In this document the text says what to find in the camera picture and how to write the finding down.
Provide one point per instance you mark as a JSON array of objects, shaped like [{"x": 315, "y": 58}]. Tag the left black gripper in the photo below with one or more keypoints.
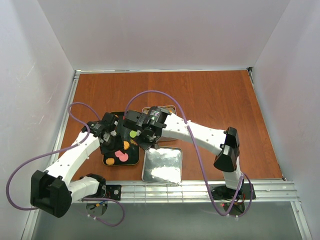
[{"x": 113, "y": 146}]

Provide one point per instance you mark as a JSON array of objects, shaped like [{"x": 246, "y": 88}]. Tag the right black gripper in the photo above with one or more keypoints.
[{"x": 145, "y": 141}]

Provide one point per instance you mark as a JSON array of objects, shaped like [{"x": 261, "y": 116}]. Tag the black cookie tray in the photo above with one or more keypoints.
[{"x": 130, "y": 154}]

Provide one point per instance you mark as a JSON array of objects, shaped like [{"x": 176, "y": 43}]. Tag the silver metal tongs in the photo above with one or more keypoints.
[{"x": 155, "y": 146}]

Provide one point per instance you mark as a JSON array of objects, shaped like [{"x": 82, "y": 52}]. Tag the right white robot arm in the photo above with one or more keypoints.
[{"x": 224, "y": 144}]

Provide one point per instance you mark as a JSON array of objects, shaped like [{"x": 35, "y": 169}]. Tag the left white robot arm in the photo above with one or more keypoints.
[{"x": 54, "y": 191}]

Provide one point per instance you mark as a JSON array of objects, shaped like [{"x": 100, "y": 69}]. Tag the pink sandwich cookie upper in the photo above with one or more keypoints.
[{"x": 119, "y": 154}]

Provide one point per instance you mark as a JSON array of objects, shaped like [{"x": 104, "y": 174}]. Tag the pink sandwich cookie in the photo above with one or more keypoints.
[
  {"x": 119, "y": 154},
  {"x": 125, "y": 158}
]

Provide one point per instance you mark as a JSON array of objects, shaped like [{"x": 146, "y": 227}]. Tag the orange dotted round cookie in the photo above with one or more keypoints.
[{"x": 126, "y": 145}]

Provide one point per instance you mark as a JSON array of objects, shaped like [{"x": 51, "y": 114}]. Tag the green sandwich cookie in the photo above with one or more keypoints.
[{"x": 133, "y": 134}]

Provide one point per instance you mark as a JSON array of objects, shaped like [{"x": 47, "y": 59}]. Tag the orange scalloped cookie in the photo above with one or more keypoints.
[{"x": 110, "y": 161}]

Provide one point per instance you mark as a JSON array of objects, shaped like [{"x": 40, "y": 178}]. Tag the pink sandwich cookie lower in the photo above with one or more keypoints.
[{"x": 125, "y": 158}]

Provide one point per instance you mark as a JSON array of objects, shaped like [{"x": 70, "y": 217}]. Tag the silver tin lid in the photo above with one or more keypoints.
[{"x": 162, "y": 165}]

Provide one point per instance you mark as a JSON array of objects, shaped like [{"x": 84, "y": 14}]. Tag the silver cookie tin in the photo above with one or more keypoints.
[{"x": 172, "y": 109}]

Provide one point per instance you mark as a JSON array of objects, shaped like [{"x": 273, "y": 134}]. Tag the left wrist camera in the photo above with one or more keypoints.
[{"x": 110, "y": 120}]

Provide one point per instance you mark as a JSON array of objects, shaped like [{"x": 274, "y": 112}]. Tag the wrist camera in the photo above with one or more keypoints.
[
  {"x": 132, "y": 120},
  {"x": 110, "y": 120}
]

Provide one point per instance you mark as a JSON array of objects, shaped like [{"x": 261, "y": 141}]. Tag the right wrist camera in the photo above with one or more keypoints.
[{"x": 132, "y": 120}]

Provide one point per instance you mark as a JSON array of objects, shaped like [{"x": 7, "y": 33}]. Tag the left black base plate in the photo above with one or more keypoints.
[{"x": 112, "y": 191}]

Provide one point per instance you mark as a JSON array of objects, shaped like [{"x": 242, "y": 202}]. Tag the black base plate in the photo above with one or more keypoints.
[
  {"x": 221, "y": 192},
  {"x": 112, "y": 191}
]

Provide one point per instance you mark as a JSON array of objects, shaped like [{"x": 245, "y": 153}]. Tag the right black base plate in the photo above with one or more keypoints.
[{"x": 221, "y": 192}]

